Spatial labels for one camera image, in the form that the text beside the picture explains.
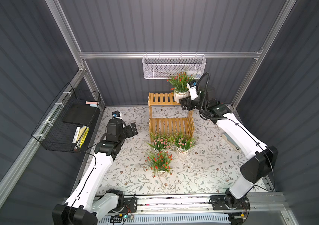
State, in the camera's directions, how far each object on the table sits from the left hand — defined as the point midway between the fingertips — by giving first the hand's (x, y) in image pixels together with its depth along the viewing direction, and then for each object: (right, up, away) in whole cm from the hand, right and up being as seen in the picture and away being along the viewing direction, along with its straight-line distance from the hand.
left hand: (126, 125), depth 77 cm
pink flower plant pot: (+18, -10, +5) cm, 22 cm away
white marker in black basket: (-23, -4, -8) cm, 25 cm away
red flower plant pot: (+18, -19, -4) cm, 27 cm away
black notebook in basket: (-27, +7, +1) cm, 28 cm away
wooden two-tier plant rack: (+37, -1, +31) cm, 48 cm away
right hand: (+35, +17, +1) cm, 39 cm away
